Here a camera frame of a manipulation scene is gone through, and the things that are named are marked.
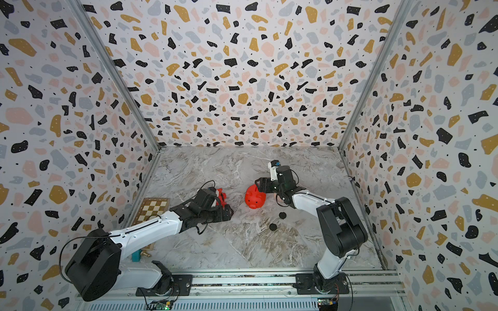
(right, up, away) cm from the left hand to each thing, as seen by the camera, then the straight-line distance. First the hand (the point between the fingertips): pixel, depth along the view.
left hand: (228, 212), depth 86 cm
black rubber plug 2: (+25, -3, +7) cm, 26 cm away
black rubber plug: (+20, -8, +4) cm, 22 cm away
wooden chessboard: (-39, +1, +6) cm, 39 cm away
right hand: (+15, +13, +7) cm, 21 cm away
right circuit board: (+38, -29, -14) cm, 51 cm away
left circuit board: (-22, -30, -16) cm, 40 cm away
